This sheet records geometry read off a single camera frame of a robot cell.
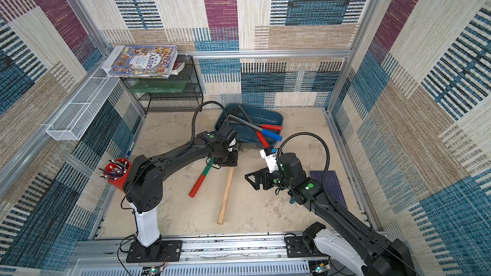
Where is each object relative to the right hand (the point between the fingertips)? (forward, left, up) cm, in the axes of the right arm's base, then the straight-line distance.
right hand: (256, 177), depth 77 cm
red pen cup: (+4, +58, -2) cm, 58 cm away
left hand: (+10, +8, -7) cm, 15 cm away
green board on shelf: (+44, +48, +11) cm, 66 cm away
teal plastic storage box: (+46, -1, -12) cm, 47 cm away
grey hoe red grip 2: (+23, -4, -6) cm, 24 cm away
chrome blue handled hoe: (+24, -6, -2) cm, 25 cm away
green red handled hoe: (+6, +26, -13) cm, 30 cm away
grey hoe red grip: (+32, -10, -7) cm, 34 cm away
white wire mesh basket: (+13, +67, +20) cm, 71 cm away
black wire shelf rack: (+41, +36, +10) cm, 55 cm away
